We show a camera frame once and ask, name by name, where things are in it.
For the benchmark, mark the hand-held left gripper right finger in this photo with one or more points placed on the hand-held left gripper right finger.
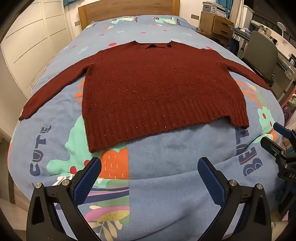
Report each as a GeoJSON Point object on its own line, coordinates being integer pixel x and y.
{"type": "Point", "coordinates": [211, 183]}

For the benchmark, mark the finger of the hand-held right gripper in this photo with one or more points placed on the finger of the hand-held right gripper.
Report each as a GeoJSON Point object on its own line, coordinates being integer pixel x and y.
{"type": "Point", "coordinates": [272, 146]}
{"type": "Point", "coordinates": [282, 129]}

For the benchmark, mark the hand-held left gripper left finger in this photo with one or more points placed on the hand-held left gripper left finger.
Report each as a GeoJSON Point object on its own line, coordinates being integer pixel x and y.
{"type": "Point", "coordinates": [86, 183]}

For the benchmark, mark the dark red knit sweater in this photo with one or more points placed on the dark red knit sweater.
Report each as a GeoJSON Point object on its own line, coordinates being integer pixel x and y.
{"type": "Point", "coordinates": [148, 92]}

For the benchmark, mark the white desk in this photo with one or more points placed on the white desk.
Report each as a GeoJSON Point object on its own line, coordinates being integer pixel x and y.
{"type": "Point", "coordinates": [286, 76]}

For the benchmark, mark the blue printed bed sheet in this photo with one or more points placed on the blue printed bed sheet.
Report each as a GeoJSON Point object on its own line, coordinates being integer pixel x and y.
{"type": "Point", "coordinates": [161, 157]}

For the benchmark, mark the grey office chair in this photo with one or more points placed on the grey office chair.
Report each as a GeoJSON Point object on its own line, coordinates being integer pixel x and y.
{"type": "Point", "coordinates": [259, 53]}

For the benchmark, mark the dark blue bag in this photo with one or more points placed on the dark blue bag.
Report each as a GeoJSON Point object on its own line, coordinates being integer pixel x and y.
{"type": "Point", "coordinates": [233, 45]}

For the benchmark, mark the white desk lamp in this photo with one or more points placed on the white desk lamp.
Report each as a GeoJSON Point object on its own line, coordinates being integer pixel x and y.
{"type": "Point", "coordinates": [281, 26]}

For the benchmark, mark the wooden bedside cabinet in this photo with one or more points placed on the wooden bedside cabinet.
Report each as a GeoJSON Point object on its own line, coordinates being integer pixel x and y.
{"type": "Point", "coordinates": [212, 23]}

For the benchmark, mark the grey printer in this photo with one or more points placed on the grey printer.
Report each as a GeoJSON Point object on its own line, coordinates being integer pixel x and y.
{"type": "Point", "coordinates": [211, 8]}

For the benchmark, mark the white wardrobe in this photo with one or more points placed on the white wardrobe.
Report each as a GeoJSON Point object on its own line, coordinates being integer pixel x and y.
{"type": "Point", "coordinates": [27, 34]}

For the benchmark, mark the wooden headboard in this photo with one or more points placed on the wooden headboard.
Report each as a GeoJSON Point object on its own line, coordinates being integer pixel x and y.
{"type": "Point", "coordinates": [127, 9]}

